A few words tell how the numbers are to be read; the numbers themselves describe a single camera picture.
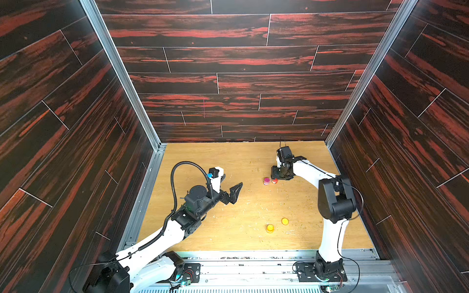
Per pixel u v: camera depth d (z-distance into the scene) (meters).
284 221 0.88
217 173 0.63
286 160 0.78
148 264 0.56
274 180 1.01
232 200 0.67
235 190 0.66
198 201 0.56
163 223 0.53
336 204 0.53
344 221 0.55
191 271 0.72
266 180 1.00
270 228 0.84
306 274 0.73
